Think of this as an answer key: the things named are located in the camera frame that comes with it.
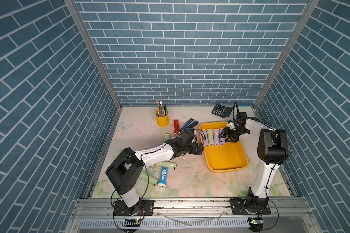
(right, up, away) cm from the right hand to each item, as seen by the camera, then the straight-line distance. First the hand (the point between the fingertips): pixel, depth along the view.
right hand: (224, 138), depth 99 cm
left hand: (-17, -4, -13) cm, 22 cm away
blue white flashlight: (-39, -20, -18) cm, 48 cm away
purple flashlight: (-5, +3, +1) cm, 6 cm away
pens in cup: (-44, +20, +3) cm, 48 cm away
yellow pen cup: (-43, +12, +4) cm, 45 cm away
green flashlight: (-38, -14, -12) cm, 42 cm away
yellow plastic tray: (+2, -11, -5) cm, 12 cm away
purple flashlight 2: (-2, -1, -3) cm, 4 cm away
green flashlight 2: (-47, -21, -18) cm, 55 cm away
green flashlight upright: (-39, +1, -1) cm, 39 cm away
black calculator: (+3, +20, +17) cm, 26 cm away
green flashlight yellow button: (-9, +4, +2) cm, 10 cm away
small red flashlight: (-33, +6, +6) cm, 34 cm away
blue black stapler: (-22, +10, +9) cm, 26 cm away
